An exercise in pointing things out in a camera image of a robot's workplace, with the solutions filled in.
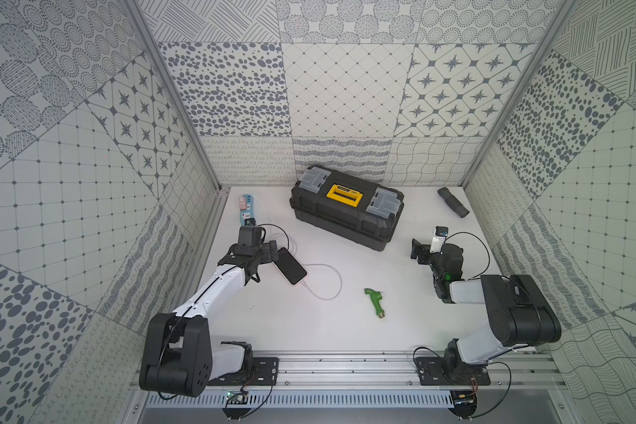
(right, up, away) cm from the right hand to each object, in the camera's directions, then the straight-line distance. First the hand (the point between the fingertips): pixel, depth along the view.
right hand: (427, 242), depth 95 cm
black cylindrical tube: (+18, +16, +18) cm, 30 cm away
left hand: (-62, -1, -6) cm, 63 cm away
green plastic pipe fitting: (-20, -17, -8) cm, 28 cm away
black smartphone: (-51, -9, +1) cm, 51 cm away
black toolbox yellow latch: (-32, +14, -1) cm, 35 cm away
